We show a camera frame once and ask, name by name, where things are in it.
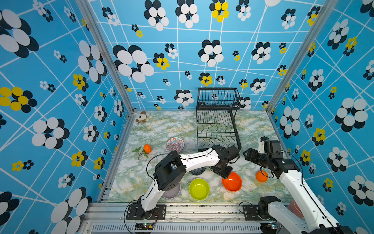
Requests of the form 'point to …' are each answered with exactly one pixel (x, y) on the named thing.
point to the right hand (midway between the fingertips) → (251, 154)
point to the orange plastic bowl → (233, 182)
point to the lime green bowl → (199, 189)
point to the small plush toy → (141, 117)
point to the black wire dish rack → (216, 124)
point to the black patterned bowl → (198, 171)
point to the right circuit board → (268, 227)
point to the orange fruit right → (261, 177)
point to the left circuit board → (144, 226)
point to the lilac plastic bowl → (173, 193)
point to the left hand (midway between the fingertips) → (228, 175)
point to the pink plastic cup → (293, 205)
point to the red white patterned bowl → (175, 144)
